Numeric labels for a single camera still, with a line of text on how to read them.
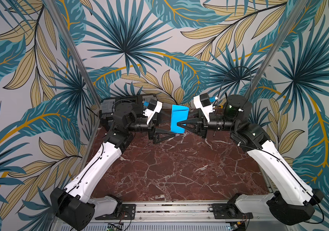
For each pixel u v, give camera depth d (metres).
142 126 0.53
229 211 0.66
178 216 0.73
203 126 0.45
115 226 0.72
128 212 0.73
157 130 0.50
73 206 0.37
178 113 0.48
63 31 0.75
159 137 0.53
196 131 0.49
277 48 0.83
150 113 0.50
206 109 0.44
